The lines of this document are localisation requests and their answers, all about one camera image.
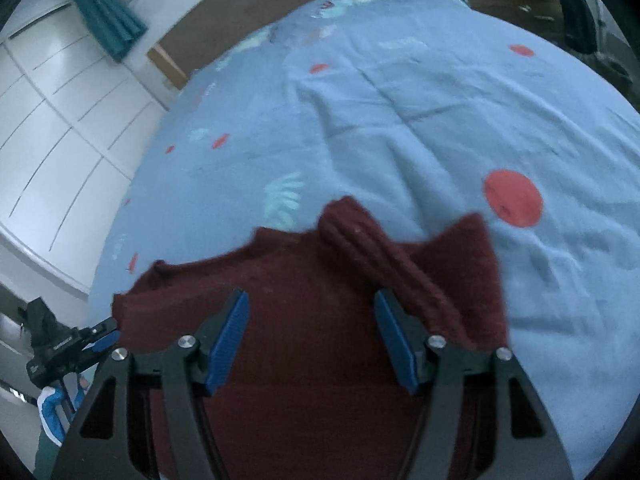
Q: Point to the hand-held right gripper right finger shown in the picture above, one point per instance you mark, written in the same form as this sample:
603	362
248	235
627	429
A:
395	340

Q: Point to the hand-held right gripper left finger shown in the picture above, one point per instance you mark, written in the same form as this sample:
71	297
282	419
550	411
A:
227	345

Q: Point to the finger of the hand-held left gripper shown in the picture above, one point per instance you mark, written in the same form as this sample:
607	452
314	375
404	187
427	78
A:
104	329
107	344

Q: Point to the maroon knitted sweater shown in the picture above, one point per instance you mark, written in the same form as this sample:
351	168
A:
310	310

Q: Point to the white wardrobe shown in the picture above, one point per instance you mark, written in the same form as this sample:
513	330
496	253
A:
60	135

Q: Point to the blue printed blanket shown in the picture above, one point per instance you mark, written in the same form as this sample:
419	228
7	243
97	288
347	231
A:
400	110

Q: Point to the teal curtain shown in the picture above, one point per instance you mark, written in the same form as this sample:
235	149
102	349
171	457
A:
107	20

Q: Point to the wooden headboard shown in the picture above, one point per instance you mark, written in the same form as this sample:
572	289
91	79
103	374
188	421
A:
250	15

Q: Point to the black bag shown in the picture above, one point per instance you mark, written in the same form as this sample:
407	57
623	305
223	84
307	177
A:
577	22

